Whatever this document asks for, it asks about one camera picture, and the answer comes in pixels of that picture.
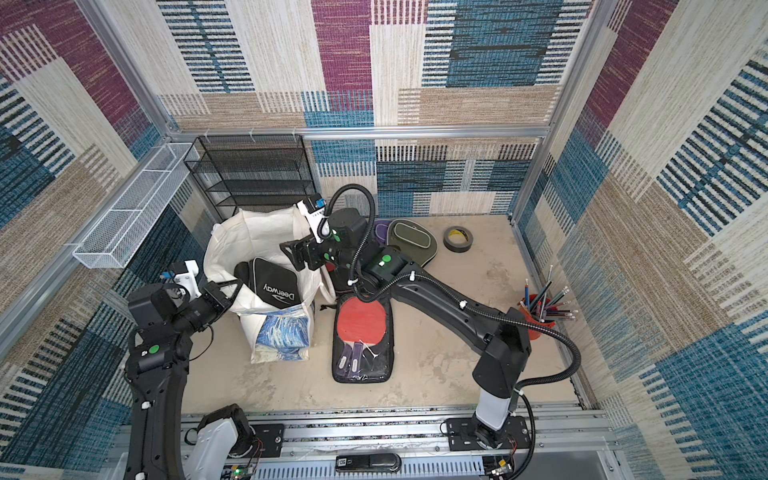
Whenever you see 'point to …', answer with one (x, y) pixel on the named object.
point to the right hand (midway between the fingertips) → (303, 241)
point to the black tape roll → (458, 239)
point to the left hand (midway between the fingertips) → (242, 281)
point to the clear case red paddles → (363, 346)
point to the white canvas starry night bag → (275, 334)
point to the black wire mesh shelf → (253, 172)
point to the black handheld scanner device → (370, 463)
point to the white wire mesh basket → (113, 240)
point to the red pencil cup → (538, 310)
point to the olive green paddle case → (415, 242)
